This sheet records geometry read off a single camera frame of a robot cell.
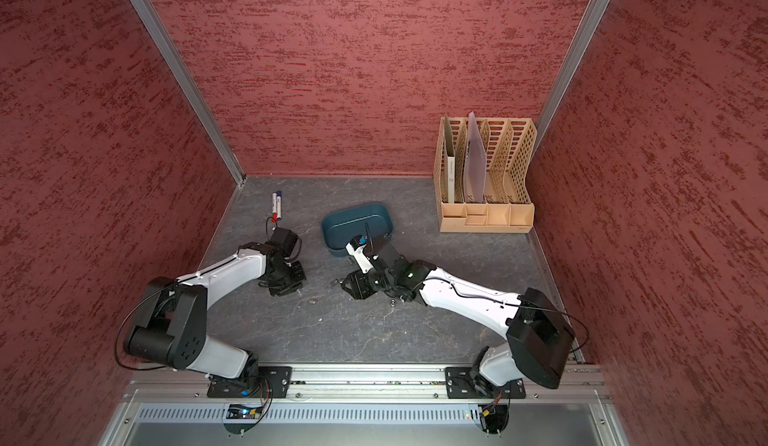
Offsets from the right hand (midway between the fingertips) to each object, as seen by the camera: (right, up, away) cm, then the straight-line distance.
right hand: (350, 289), depth 77 cm
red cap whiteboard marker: (-33, +18, +30) cm, 48 cm away
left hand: (-17, -4, +11) cm, 21 cm away
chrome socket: (-13, -7, +10) cm, 18 cm away
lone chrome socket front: (+12, -7, +9) cm, 16 cm away
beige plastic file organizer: (+53, +23, +25) cm, 63 cm away
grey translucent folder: (+40, +33, +23) cm, 57 cm away
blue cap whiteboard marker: (-32, +22, +32) cm, 51 cm away
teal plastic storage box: (-8, +15, +27) cm, 32 cm away
